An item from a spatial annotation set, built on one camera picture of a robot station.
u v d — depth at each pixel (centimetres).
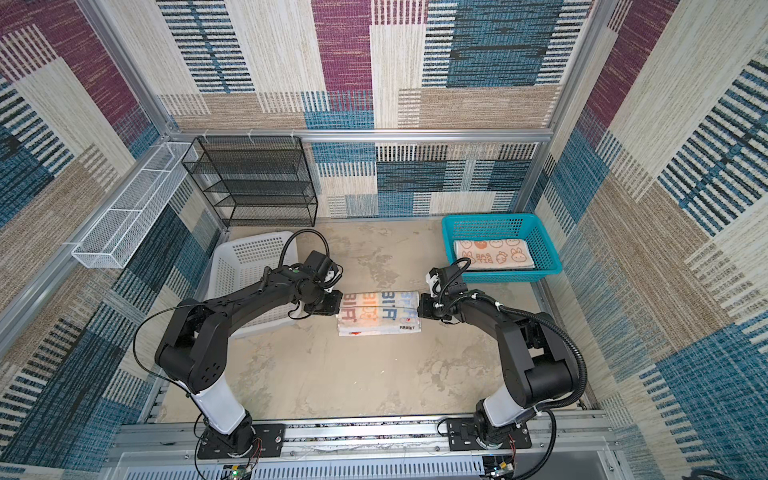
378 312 92
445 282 76
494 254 105
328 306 81
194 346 47
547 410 50
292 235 82
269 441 73
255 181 110
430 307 83
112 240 71
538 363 45
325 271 78
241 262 105
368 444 73
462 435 73
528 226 111
